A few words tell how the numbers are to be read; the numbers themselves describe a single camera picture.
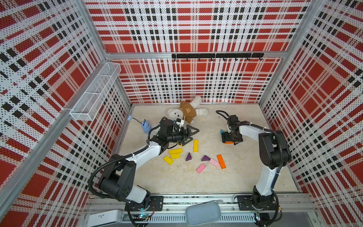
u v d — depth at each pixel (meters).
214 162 0.88
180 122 0.81
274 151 0.51
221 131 1.04
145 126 0.98
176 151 0.93
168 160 0.89
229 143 0.92
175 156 0.90
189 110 1.08
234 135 0.82
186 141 0.81
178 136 0.73
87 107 0.93
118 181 0.43
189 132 0.73
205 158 0.88
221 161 0.89
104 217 0.64
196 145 0.96
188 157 0.88
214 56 0.89
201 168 0.86
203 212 0.69
